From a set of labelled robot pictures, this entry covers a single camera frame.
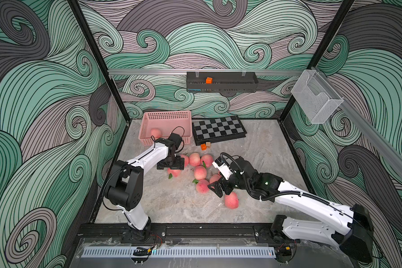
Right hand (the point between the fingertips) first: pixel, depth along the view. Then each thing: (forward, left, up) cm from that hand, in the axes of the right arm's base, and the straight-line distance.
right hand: (216, 179), depth 74 cm
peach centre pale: (+16, +10, -10) cm, 22 cm away
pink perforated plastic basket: (+49, +30, -13) cm, 59 cm away
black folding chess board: (+41, -6, -13) cm, 44 cm away
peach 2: (+8, +7, -9) cm, 14 cm away
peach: (+8, +21, -11) cm, 25 cm away
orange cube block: (+28, +5, -15) cm, 32 cm away
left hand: (+12, +22, -9) cm, 27 cm away
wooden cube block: (+29, +2, -14) cm, 33 cm away
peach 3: (-7, -8, -10) cm, 14 cm away
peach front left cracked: (0, +6, -9) cm, 11 cm away
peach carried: (+38, +36, -11) cm, 53 cm away
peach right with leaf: (+15, +3, -9) cm, 17 cm away
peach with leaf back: (+17, +15, -11) cm, 25 cm away
